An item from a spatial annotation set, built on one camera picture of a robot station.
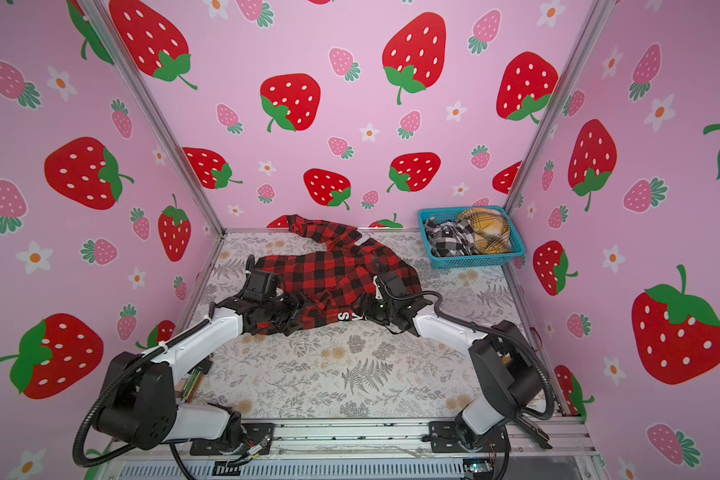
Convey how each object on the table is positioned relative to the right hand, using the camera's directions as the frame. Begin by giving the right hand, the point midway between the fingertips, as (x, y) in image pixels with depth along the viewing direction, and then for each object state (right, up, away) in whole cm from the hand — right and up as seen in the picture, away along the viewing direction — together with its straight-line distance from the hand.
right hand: (352, 308), depth 86 cm
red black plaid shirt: (-10, +5, +18) cm, 21 cm away
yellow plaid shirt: (+50, +25, +21) cm, 59 cm away
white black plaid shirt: (+34, +22, +20) cm, 45 cm away
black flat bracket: (+47, -29, -13) cm, 57 cm away
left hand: (-11, 0, 0) cm, 11 cm away
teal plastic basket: (+40, +14, +18) cm, 46 cm away
